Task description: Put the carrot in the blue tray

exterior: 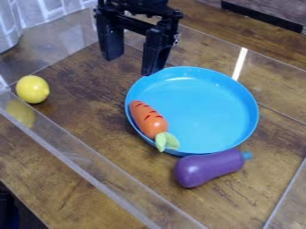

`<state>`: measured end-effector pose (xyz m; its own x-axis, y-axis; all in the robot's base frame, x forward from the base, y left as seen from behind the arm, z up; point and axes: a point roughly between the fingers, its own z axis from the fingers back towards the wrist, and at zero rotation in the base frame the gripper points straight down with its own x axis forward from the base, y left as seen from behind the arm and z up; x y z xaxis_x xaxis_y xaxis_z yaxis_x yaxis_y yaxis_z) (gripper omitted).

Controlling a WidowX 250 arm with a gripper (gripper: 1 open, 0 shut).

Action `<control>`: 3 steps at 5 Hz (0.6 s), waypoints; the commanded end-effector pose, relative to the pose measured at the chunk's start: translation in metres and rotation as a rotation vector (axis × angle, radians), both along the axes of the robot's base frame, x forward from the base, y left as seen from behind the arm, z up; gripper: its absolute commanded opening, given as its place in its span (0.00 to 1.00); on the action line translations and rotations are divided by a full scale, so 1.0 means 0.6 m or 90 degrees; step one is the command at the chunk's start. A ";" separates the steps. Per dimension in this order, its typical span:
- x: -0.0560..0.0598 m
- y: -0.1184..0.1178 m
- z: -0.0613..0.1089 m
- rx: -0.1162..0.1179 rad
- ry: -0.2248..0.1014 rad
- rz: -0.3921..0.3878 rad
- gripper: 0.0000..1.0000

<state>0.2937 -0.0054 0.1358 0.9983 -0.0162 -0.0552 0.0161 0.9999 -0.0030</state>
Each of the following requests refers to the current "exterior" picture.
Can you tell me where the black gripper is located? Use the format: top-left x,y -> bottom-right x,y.
95,0 -> 183,76

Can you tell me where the orange toy carrot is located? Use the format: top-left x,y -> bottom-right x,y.
130,100 -> 179,152

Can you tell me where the blue round tray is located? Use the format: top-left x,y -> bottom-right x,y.
126,66 -> 259,157

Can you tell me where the grey patterned curtain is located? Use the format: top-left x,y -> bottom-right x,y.
0,0 -> 98,54

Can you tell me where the dark furniture edge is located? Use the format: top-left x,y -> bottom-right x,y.
221,0 -> 306,35

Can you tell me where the yellow toy lemon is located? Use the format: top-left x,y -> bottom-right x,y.
16,75 -> 51,104

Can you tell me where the purple toy eggplant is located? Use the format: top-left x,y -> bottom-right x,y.
174,148 -> 253,188

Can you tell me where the clear acrylic barrier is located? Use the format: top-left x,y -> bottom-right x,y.
0,75 -> 207,229

